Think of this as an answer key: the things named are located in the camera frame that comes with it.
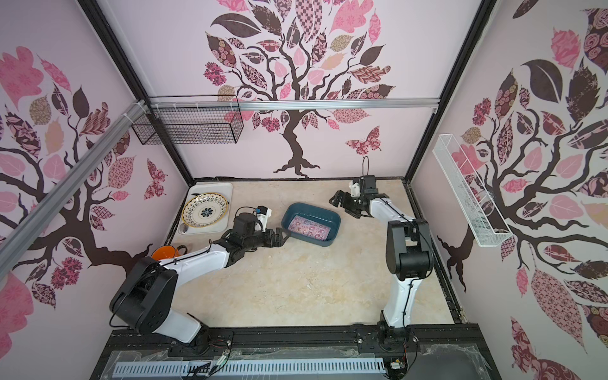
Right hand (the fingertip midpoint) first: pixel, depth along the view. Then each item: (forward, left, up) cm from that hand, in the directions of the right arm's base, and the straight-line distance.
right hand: (336, 206), depth 97 cm
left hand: (-14, +22, -1) cm, 26 cm away
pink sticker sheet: (-5, +12, -9) cm, 15 cm away
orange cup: (-20, +65, 0) cm, 68 cm away
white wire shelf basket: (-10, -44, +15) cm, 47 cm away
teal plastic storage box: (0, +4, -8) cm, 9 cm away
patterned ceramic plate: (+6, +60, -8) cm, 61 cm away
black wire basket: (+66, +83, -1) cm, 106 cm away
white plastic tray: (-2, +51, -10) cm, 52 cm away
